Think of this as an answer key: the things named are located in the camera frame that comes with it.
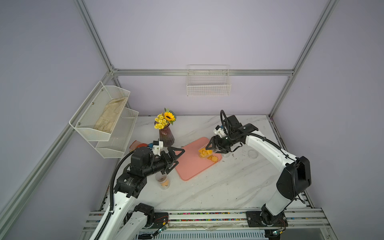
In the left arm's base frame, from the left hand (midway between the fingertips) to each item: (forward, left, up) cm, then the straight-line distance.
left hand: (181, 158), depth 67 cm
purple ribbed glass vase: (+25, +13, -15) cm, 32 cm away
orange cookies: (+14, -18, -25) cm, 34 cm away
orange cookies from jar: (+8, -11, -10) cm, 17 cm away
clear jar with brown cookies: (-5, +11, -15) cm, 19 cm away
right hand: (+8, -12, -7) cm, 17 cm away
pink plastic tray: (+12, -3, -30) cm, 32 cm away
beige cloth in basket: (+27, +40, +4) cm, 49 cm away
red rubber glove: (+24, +35, -24) cm, 49 cm away
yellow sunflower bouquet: (+25, +12, -1) cm, 28 cm away
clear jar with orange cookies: (+11, -11, -7) cm, 17 cm away
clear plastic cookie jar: (+17, -27, -26) cm, 41 cm away
